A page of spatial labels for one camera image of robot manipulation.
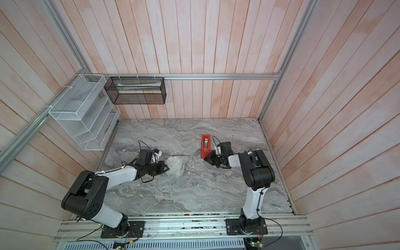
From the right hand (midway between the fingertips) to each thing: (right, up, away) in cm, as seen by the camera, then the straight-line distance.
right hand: (204, 158), depth 99 cm
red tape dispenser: (0, +6, -4) cm, 7 cm away
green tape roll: (+1, +10, 0) cm, 10 cm away
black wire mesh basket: (-47, +46, +5) cm, 66 cm away
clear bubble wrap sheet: (-17, -2, -12) cm, 21 cm away
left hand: (-22, -6, -8) cm, 24 cm away
